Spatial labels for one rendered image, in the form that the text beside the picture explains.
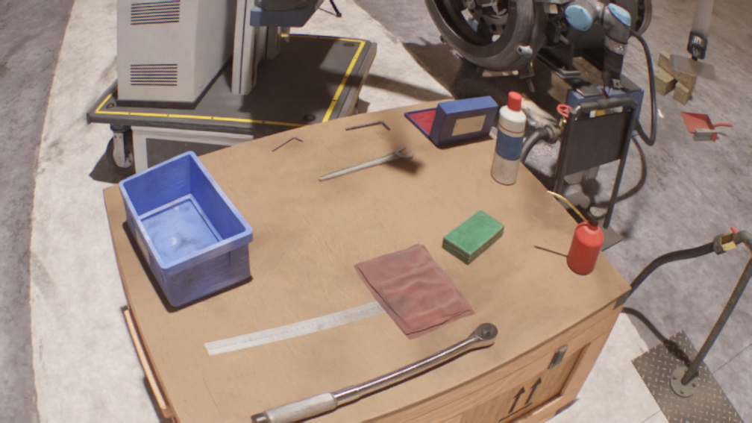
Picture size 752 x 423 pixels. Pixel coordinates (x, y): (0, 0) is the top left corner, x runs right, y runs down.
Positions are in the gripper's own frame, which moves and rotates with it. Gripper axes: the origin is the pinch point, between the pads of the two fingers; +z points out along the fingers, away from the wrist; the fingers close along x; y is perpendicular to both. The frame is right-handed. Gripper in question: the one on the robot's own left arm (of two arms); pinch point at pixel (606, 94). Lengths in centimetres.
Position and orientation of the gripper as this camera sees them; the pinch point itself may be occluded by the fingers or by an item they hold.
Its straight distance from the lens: 225.9
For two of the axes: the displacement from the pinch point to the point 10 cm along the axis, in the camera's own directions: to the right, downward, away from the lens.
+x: 10.0, 0.6, 0.2
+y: -0.2, 6.4, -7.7
